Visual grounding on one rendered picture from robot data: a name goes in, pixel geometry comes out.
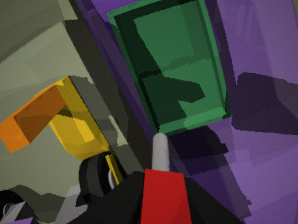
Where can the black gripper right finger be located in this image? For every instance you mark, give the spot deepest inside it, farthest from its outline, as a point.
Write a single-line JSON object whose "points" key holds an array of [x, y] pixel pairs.
{"points": [[204, 208]]}

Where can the red-headed pin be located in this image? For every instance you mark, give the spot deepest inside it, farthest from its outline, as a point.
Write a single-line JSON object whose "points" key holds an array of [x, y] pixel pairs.
{"points": [[164, 200]]}

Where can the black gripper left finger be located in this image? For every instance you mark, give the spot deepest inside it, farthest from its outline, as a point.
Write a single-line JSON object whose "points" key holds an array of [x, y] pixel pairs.
{"points": [[120, 206]]}

